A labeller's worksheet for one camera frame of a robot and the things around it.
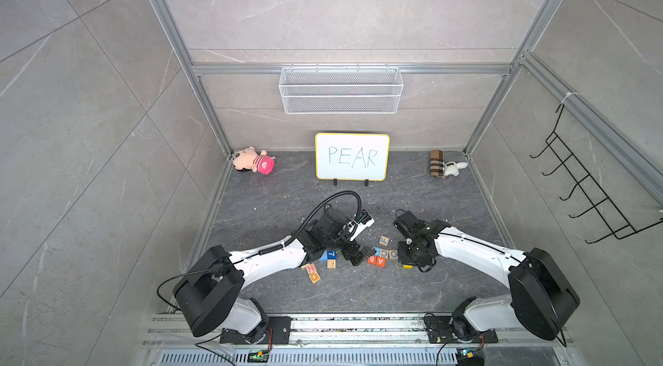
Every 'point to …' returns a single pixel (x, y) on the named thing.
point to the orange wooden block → (314, 277)
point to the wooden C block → (384, 253)
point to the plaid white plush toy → (439, 168)
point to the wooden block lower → (331, 263)
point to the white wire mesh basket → (341, 91)
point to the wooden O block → (393, 254)
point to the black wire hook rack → (619, 226)
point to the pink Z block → (311, 268)
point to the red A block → (381, 261)
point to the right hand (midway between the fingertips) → (407, 259)
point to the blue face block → (378, 252)
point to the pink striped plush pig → (247, 158)
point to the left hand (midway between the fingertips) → (370, 237)
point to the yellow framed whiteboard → (347, 156)
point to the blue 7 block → (331, 255)
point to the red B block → (372, 260)
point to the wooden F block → (383, 240)
